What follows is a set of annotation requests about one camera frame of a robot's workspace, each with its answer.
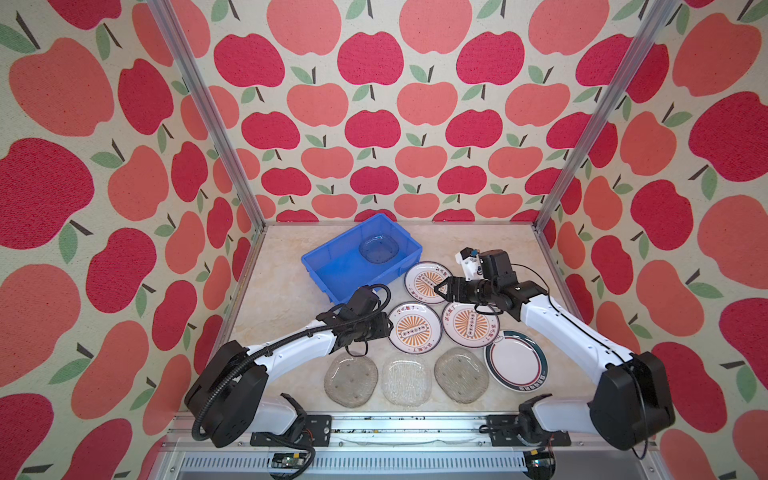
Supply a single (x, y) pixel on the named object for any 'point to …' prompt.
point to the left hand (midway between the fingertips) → (395, 329)
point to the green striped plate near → (516, 363)
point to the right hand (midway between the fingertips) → (449, 288)
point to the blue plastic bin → (337, 265)
